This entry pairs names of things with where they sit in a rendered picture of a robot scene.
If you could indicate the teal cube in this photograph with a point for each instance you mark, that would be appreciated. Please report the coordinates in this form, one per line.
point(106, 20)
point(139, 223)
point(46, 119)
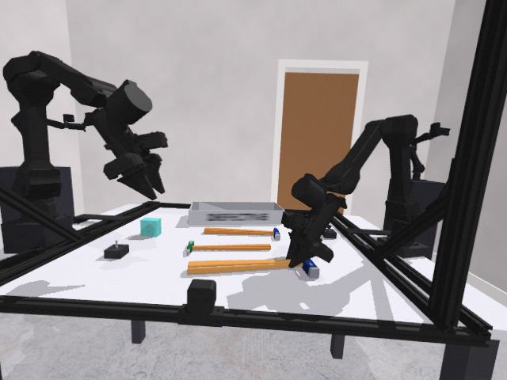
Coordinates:
point(150, 227)

